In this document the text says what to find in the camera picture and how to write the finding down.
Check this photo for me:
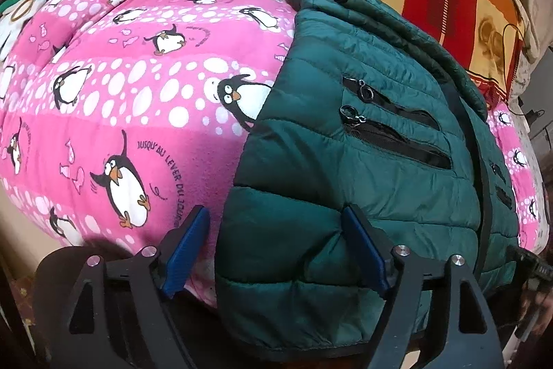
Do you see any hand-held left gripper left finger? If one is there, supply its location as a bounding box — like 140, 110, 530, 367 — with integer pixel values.
65, 205, 212, 369

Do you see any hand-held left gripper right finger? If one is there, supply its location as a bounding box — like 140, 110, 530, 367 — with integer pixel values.
341, 204, 491, 369

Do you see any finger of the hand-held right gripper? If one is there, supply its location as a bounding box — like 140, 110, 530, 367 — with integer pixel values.
512, 247, 553, 282

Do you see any green puffer jacket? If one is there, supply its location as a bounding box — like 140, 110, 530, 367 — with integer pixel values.
215, 0, 522, 363

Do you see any pink penguin blanket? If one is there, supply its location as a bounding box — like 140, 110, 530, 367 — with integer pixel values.
0, 0, 546, 309

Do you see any white patterned red cloth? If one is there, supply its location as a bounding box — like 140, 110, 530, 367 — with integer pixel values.
0, 0, 59, 69

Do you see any black cable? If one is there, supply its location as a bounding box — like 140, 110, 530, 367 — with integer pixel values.
500, 22, 546, 120

